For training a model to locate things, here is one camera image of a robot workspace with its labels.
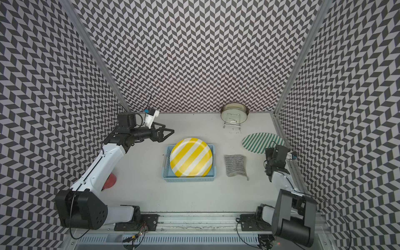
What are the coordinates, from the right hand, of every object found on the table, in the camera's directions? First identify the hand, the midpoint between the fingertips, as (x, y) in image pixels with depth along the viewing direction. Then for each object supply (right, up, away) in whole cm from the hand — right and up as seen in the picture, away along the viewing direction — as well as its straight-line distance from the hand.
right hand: (267, 150), depth 89 cm
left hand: (-54, +12, -12) cm, 57 cm away
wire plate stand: (-17, +16, +23) cm, 33 cm away
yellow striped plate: (-44, -4, 0) cm, 44 cm away
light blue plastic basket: (-57, -14, -2) cm, 59 cm away
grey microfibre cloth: (-18, -9, +1) cm, 20 cm away
